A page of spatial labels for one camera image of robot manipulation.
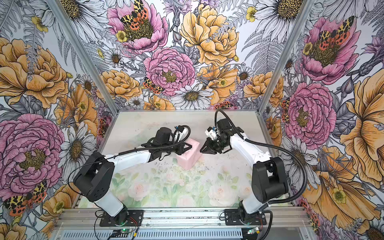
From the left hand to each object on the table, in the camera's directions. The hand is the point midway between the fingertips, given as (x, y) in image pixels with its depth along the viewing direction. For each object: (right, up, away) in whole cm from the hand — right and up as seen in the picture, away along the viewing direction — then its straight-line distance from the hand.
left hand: (190, 150), depth 86 cm
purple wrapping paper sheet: (-1, -4, -4) cm, 5 cm away
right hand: (+7, -2, -5) cm, 8 cm away
